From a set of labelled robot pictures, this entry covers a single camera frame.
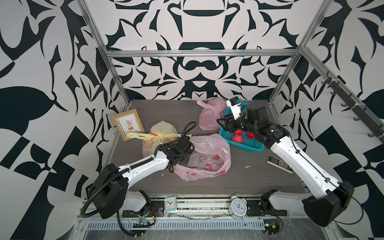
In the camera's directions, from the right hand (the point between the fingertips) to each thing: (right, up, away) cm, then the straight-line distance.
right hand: (220, 116), depth 73 cm
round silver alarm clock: (+8, -42, -1) cm, 43 cm away
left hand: (-19, -21, +13) cm, 31 cm away
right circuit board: (+24, -51, -1) cm, 57 cm away
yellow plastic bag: (-31, -9, +16) cm, 36 cm away
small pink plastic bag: (0, +4, +26) cm, 26 cm away
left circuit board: (-37, -51, 0) cm, 63 cm away
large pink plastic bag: (-2, -25, +19) cm, 32 cm away
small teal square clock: (-24, -43, +2) cm, 49 cm away
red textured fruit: (+14, -13, +20) cm, 28 cm away
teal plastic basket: (+17, -15, +11) cm, 25 cm away
